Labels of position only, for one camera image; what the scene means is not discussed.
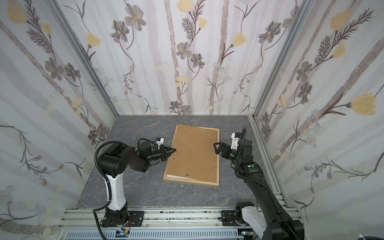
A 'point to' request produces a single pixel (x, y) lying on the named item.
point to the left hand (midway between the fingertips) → (173, 147)
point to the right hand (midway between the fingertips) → (218, 143)
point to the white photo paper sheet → (179, 177)
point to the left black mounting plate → (137, 218)
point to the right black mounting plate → (228, 218)
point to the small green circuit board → (119, 234)
